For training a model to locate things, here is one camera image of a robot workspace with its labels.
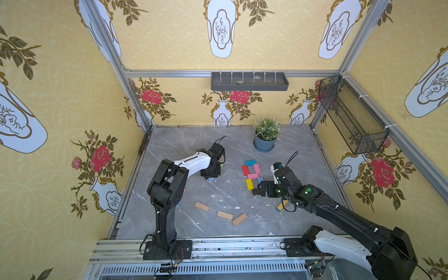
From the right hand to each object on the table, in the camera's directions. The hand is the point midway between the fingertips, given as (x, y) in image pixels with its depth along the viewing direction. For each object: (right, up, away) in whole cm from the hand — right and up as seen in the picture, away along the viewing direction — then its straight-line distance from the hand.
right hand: (265, 188), depth 82 cm
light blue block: (-27, +2, +12) cm, 29 cm away
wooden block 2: (-19, -13, +1) cm, 23 cm away
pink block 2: (-3, +3, +15) cm, 15 cm away
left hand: (-24, +4, +15) cm, 29 cm away
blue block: (0, +1, +13) cm, 13 cm away
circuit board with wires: (-42, -31, -9) cm, 53 cm away
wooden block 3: (-12, -15, 0) cm, 19 cm away
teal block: (-4, +9, +21) cm, 23 cm away
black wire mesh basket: (+46, +26, 0) cm, 53 cm away
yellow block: (-6, -1, +10) cm, 12 cm away
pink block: (-1, +7, +18) cm, 19 cm away
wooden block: (-30, -10, +4) cm, 32 cm away
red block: (-7, +5, +18) cm, 20 cm away
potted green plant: (+5, +28, +15) cm, 32 cm away
